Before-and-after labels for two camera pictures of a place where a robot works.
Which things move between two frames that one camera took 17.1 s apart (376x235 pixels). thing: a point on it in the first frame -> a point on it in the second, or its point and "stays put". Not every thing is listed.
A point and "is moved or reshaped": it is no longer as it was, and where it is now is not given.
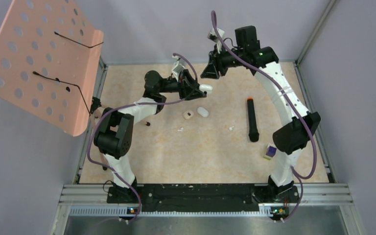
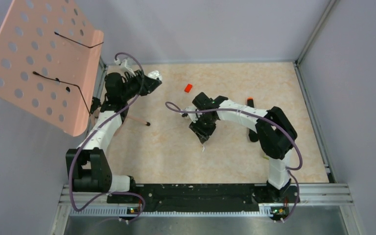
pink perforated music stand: (46, 62) stays put
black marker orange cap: (253, 135) stays put
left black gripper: (188, 87) -> (149, 84)
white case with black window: (207, 88) is moved or reshaped
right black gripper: (215, 65) -> (203, 134)
